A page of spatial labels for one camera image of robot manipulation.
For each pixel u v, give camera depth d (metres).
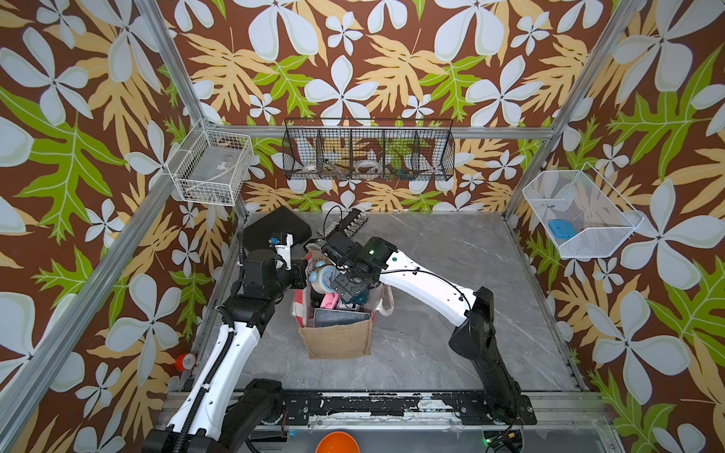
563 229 0.80
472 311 0.49
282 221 1.12
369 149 0.98
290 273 0.67
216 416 0.40
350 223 1.15
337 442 0.66
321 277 0.80
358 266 0.55
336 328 0.65
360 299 0.84
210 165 0.86
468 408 0.74
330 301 0.82
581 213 0.82
